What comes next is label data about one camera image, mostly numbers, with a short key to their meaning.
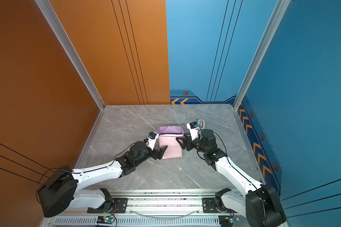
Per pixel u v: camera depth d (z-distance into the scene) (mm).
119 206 734
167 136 793
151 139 696
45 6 693
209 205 725
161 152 739
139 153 620
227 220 698
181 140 750
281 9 698
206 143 619
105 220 709
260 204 391
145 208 743
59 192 417
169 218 706
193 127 685
